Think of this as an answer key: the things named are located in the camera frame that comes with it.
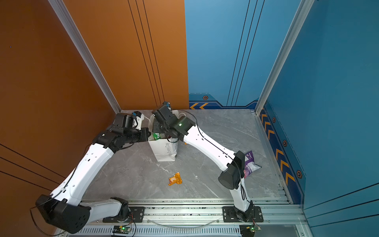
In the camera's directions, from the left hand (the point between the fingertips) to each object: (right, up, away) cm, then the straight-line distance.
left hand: (151, 131), depth 76 cm
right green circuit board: (+49, -47, -7) cm, 68 cm away
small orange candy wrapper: (+12, -28, +8) cm, 31 cm away
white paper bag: (+7, -10, +2) cm, 12 cm away
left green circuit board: (-13, -47, -6) cm, 49 cm away
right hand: (+3, +3, -3) cm, 5 cm away
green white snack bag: (+4, -2, -4) cm, 6 cm away
